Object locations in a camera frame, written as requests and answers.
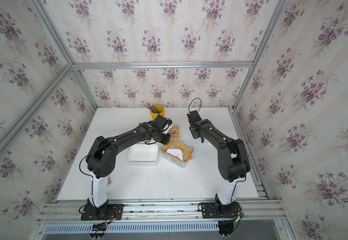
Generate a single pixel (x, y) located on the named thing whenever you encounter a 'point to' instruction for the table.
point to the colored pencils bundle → (152, 108)
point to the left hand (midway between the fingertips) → (170, 140)
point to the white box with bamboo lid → (175, 132)
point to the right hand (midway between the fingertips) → (203, 131)
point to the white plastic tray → (143, 155)
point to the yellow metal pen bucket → (159, 108)
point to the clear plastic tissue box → (177, 152)
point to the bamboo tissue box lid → (186, 149)
